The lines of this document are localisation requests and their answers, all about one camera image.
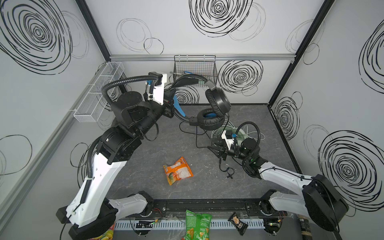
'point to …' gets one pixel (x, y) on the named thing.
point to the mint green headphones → (241, 133)
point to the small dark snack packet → (241, 226)
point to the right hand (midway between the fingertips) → (208, 144)
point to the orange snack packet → (180, 170)
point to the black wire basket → (203, 65)
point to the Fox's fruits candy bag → (108, 235)
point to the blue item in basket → (188, 73)
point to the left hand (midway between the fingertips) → (173, 89)
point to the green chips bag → (198, 226)
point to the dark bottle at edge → (305, 227)
